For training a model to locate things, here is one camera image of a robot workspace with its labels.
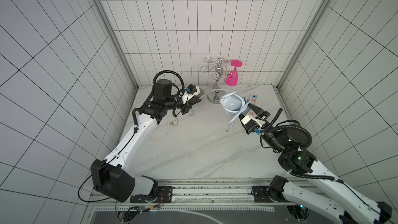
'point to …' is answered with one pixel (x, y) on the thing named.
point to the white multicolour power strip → (255, 99)
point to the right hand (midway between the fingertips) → (244, 99)
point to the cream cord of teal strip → (173, 123)
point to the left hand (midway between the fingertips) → (196, 101)
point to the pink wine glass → (232, 78)
